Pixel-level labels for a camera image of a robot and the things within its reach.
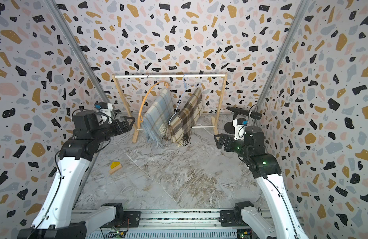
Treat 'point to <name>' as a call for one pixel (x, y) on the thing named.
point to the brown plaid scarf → (178, 132)
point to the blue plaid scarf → (157, 117)
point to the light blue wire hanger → (185, 87)
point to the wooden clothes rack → (215, 126)
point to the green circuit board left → (117, 234)
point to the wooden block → (115, 167)
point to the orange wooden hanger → (140, 118)
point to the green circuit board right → (244, 233)
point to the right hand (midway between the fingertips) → (222, 137)
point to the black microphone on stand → (229, 127)
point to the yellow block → (115, 164)
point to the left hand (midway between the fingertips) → (129, 120)
